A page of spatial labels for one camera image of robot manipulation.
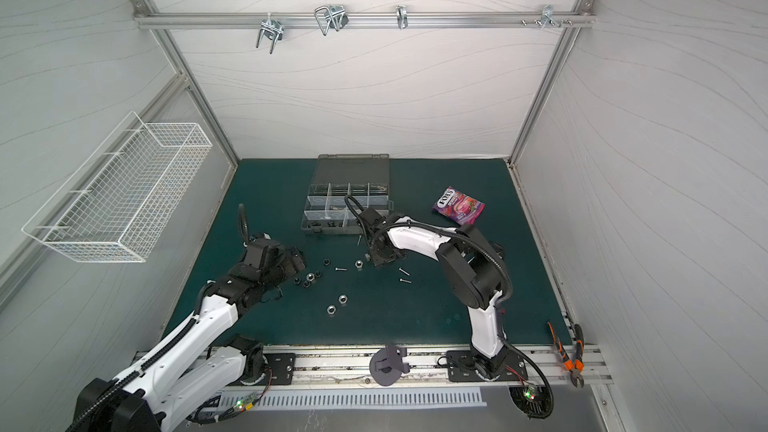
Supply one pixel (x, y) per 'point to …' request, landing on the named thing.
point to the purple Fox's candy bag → (459, 207)
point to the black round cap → (386, 365)
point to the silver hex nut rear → (343, 299)
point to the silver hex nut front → (331, 309)
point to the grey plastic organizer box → (365, 177)
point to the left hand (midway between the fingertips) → (297, 256)
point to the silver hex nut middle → (359, 265)
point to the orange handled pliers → (575, 367)
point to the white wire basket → (118, 202)
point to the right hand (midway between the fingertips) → (389, 249)
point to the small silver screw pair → (404, 280)
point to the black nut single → (326, 261)
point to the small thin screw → (341, 269)
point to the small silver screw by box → (359, 240)
